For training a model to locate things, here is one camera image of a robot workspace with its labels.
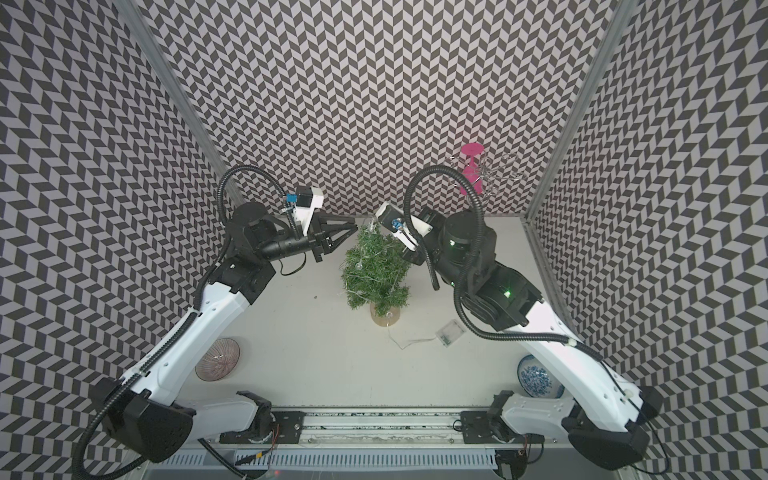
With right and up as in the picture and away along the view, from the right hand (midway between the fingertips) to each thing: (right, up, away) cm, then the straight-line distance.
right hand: (405, 215), depth 58 cm
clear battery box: (+14, -32, +31) cm, 47 cm away
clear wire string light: (-6, -12, +9) cm, 17 cm away
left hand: (-11, -2, +5) cm, 12 cm away
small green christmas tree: (-7, -12, +9) cm, 16 cm away
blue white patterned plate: (+36, -43, +23) cm, 61 cm away
